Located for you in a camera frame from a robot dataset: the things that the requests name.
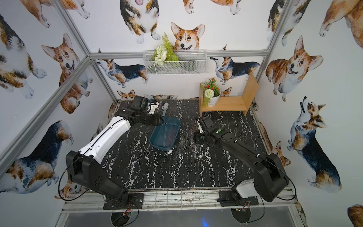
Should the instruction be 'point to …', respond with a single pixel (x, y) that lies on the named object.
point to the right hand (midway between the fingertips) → (199, 133)
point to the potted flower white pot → (211, 93)
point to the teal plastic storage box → (164, 135)
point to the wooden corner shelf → (233, 103)
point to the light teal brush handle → (165, 106)
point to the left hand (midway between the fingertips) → (161, 117)
